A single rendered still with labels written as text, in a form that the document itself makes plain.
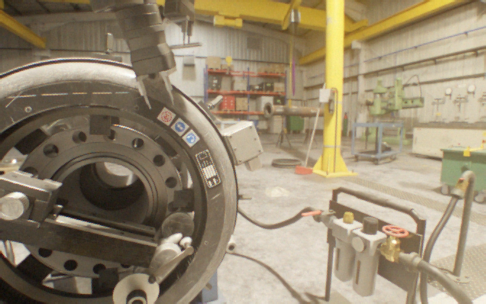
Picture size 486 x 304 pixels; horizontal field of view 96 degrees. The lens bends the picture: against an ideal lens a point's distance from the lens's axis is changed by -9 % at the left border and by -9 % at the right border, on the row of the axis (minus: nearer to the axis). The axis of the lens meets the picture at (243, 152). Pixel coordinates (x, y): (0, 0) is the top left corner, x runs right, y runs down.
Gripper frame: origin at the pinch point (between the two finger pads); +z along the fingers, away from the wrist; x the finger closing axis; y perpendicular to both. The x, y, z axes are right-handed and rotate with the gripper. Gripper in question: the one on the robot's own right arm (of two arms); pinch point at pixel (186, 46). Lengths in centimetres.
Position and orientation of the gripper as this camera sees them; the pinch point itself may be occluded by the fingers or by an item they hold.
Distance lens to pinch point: 62.2
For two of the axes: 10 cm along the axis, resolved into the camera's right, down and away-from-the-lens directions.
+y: -9.2, -1.0, 3.7
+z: -0.7, 9.9, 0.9
